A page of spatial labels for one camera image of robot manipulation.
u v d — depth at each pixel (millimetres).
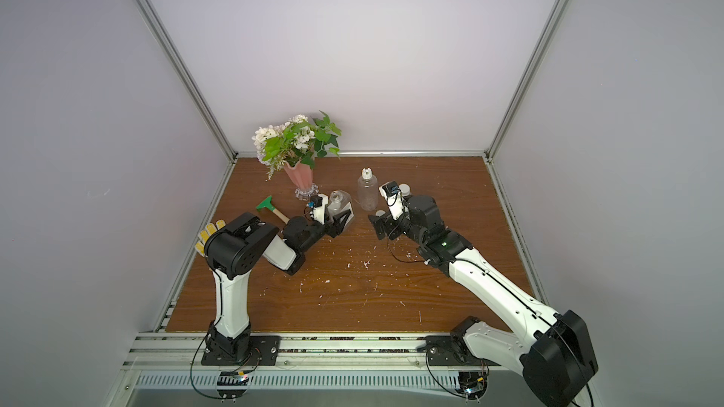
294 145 857
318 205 830
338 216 871
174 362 726
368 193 993
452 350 657
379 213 1015
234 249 541
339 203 901
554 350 374
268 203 1011
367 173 916
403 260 603
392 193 655
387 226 676
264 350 732
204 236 969
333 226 854
